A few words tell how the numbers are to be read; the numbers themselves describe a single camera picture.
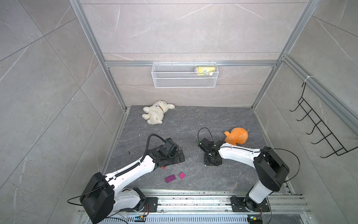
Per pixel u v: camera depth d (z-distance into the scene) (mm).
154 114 1034
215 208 730
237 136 927
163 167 860
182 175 837
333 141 605
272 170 451
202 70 851
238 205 729
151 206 734
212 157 647
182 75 1006
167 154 627
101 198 398
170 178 823
